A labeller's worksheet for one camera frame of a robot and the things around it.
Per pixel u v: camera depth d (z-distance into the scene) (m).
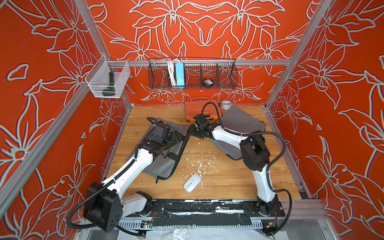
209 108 0.84
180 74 0.90
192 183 0.79
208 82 0.96
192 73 0.98
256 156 0.54
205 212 0.73
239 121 1.07
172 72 0.90
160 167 0.84
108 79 0.87
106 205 0.38
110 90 0.80
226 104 1.15
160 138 0.61
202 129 0.76
